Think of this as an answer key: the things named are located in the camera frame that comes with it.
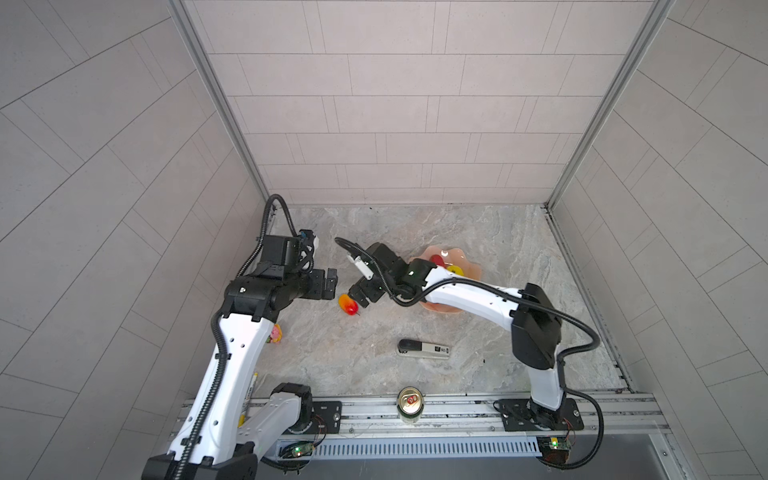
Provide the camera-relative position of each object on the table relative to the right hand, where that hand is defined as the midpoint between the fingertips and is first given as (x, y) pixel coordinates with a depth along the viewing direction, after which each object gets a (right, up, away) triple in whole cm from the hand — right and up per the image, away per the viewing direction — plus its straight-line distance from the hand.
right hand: (360, 282), depth 82 cm
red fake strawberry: (+23, +5, +14) cm, 28 cm away
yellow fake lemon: (+28, +2, +9) cm, 30 cm away
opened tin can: (+13, -23, -18) cm, 32 cm away
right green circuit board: (+47, -36, -14) cm, 60 cm away
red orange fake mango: (-4, -7, +3) cm, 9 cm away
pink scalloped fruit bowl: (+28, +6, +16) cm, 33 cm away
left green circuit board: (-12, -34, -17) cm, 40 cm away
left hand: (-7, +4, -11) cm, 14 cm away
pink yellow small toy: (-23, -14, -2) cm, 27 cm away
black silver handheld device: (+15, -17, -3) cm, 23 cm away
